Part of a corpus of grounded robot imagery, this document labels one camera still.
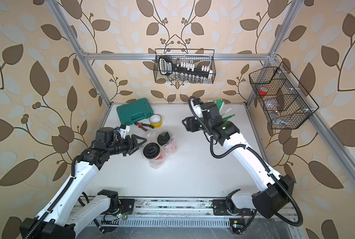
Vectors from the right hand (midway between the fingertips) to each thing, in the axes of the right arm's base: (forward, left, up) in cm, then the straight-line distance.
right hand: (188, 120), depth 75 cm
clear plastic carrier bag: (-5, +19, -6) cm, 21 cm away
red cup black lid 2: (-8, +11, -12) cm, 18 cm away
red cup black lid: (-12, +19, -10) cm, 25 cm away
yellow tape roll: (+21, +23, -26) cm, 40 cm away
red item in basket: (+15, -42, +3) cm, 45 cm away
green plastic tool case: (+29, +40, -24) cm, 55 cm away
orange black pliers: (+19, +35, -27) cm, 48 cm away
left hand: (-8, +23, -4) cm, 25 cm away
